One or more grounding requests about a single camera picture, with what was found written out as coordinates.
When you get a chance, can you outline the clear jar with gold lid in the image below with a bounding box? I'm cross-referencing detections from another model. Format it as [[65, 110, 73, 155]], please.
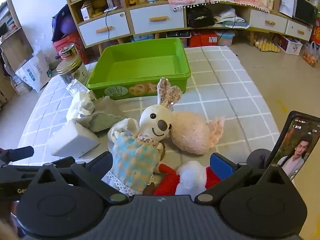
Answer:
[[56, 55, 90, 85]]

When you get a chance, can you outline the white rectangular box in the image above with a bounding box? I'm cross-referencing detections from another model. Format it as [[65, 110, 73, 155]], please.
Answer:
[[47, 119, 100, 158]]

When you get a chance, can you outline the grey cloth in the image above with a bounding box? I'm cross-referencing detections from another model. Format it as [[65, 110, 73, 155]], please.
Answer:
[[75, 97, 125, 133]]

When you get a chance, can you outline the pink plush toy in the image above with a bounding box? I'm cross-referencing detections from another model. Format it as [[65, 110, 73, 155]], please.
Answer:
[[170, 111, 225, 155]]

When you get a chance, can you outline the green plastic bin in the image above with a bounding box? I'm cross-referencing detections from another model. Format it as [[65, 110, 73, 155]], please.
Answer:
[[86, 37, 192, 100]]

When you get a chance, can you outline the small silver carton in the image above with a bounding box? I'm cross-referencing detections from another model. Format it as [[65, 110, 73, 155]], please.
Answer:
[[66, 79, 97, 101]]

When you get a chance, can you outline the row of yellow bottles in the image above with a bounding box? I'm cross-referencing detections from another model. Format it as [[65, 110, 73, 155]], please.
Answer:
[[254, 38, 281, 53]]

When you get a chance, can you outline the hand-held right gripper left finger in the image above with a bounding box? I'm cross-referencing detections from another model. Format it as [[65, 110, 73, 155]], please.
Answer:
[[27, 151, 130, 204]]

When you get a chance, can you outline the wooden shelf cabinet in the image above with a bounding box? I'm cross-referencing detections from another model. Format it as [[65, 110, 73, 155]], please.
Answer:
[[61, 0, 320, 49]]

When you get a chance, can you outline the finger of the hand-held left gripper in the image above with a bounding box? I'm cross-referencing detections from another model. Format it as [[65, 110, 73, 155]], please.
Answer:
[[0, 146, 34, 163]]

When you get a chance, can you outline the wooden bookshelf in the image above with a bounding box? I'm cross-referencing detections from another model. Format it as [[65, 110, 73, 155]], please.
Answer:
[[0, 0, 34, 64]]

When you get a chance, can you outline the black smartphone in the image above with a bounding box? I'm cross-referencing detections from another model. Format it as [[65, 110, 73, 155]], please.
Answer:
[[270, 110, 320, 180]]

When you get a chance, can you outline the white paper bag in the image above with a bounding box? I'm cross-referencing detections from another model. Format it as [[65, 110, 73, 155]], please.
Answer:
[[15, 52, 51, 92]]

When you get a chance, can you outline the white printed box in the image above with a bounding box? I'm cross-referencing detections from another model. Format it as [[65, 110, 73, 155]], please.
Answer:
[[277, 35, 303, 55]]

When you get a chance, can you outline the tin can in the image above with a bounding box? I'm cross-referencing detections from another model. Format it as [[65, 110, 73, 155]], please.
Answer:
[[59, 43, 80, 60]]

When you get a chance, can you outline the red box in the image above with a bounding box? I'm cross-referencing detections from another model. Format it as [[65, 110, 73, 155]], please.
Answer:
[[52, 32, 87, 64]]

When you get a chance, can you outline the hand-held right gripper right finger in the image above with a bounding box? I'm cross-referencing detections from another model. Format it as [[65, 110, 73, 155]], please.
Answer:
[[194, 152, 293, 204]]

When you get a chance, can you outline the bag of oranges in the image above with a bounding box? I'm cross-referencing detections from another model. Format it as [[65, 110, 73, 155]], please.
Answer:
[[302, 42, 320, 67]]

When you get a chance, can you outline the black phone stand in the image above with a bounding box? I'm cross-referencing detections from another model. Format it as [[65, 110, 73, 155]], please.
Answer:
[[246, 149, 273, 170]]

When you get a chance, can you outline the white microwave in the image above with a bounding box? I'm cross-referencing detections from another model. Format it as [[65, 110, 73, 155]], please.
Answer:
[[292, 0, 319, 27]]

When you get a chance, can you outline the red and white santa plush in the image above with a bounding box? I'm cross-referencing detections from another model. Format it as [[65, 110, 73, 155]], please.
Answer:
[[145, 160, 222, 197]]

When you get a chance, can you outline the black bag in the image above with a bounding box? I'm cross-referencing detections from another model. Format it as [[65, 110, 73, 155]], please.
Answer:
[[186, 5, 215, 29]]

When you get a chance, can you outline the white drawer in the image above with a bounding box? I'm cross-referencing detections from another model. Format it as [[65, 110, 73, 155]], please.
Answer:
[[249, 9, 288, 34], [78, 11, 131, 47], [129, 4, 185, 35], [285, 20, 313, 42]]

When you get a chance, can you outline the white rabbit plush toy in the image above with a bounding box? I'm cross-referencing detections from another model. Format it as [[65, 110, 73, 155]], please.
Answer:
[[107, 77, 183, 197]]

